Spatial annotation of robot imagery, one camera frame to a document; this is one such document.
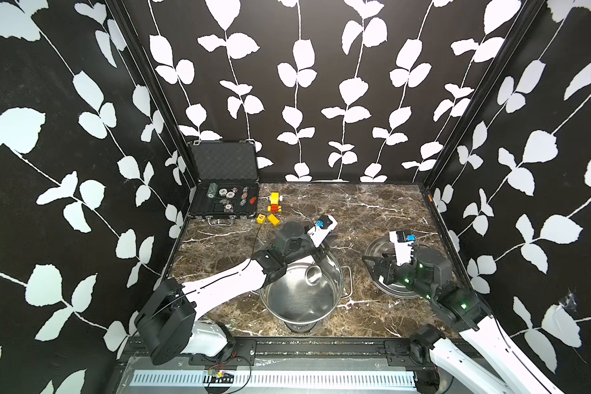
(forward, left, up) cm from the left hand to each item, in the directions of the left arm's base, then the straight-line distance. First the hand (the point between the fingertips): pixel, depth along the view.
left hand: (337, 232), depth 74 cm
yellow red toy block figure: (+29, +22, -22) cm, 43 cm away
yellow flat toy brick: (+24, +22, -25) cm, 41 cm away
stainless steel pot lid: (+7, -20, -24) cm, 32 cm away
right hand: (-7, -9, -1) cm, 11 cm away
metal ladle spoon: (-6, +7, -18) cm, 20 cm away
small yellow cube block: (+22, +28, -22) cm, 42 cm away
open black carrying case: (+42, +45, -22) cm, 65 cm away
